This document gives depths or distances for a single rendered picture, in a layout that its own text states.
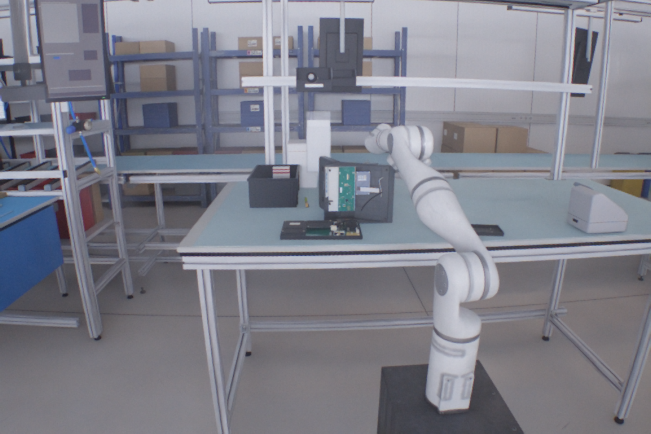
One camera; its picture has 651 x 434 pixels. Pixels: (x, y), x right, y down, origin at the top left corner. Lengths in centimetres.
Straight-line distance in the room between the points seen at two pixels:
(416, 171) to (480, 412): 52
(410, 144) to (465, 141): 381
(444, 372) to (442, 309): 13
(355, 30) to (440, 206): 252
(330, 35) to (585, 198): 222
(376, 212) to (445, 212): 66
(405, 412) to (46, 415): 188
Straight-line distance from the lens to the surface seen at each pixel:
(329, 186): 144
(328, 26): 324
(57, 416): 241
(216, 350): 162
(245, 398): 223
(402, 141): 102
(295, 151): 193
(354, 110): 506
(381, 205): 149
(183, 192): 542
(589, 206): 159
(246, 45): 507
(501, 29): 612
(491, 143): 497
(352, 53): 324
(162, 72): 530
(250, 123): 506
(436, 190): 89
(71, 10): 215
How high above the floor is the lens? 148
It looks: 14 degrees down
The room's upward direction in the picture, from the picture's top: straight up
